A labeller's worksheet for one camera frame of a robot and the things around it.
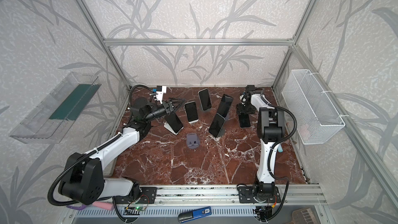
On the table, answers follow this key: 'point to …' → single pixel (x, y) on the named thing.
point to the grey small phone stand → (192, 140)
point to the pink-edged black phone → (244, 121)
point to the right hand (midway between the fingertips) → (242, 110)
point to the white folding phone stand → (167, 125)
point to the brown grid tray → (303, 216)
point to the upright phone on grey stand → (204, 99)
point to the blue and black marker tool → (186, 216)
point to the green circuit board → (139, 208)
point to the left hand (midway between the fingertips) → (184, 104)
